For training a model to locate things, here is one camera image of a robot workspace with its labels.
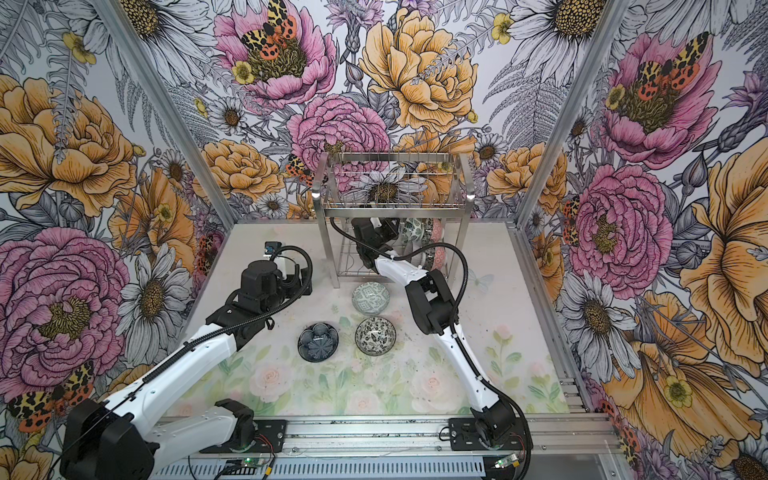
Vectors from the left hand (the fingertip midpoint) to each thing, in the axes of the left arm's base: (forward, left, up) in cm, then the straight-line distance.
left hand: (294, 277), depth 83 cm
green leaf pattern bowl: (+25, -34, -8) cm, 43 cm away
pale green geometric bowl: (+4, -20, -17) cm, 27 cm away
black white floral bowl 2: (-10, -22, -17) cm, 29 cm away
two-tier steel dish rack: (+48, -43, -10) cm, 65 cm away
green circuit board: (-39, +8, -19) cm, 44 cm away
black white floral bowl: (+12, -42, -7) cm, 44 cm away
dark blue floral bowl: (-11, -5, -17) cm, 21 cm away
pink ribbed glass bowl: (+10, -41, -9) cm, 43 cm away
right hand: (+26, -30, -5) cm, 40 cm away
